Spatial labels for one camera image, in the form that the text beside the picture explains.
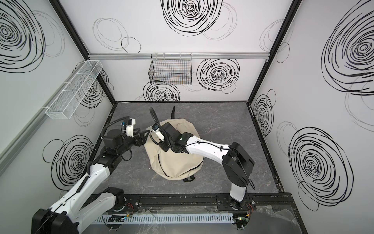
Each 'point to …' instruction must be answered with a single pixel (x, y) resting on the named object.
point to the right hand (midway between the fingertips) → (161, 139)
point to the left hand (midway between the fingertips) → (144, 130)
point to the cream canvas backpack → (172, 165)
